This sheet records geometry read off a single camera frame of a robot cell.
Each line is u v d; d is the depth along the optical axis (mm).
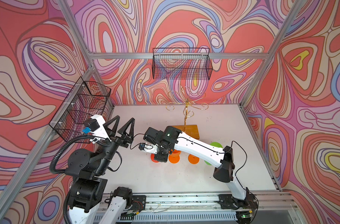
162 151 616
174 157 908
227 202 734
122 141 459
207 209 720
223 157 474
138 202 728
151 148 636
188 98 1219
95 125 401
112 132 448
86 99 767
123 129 437
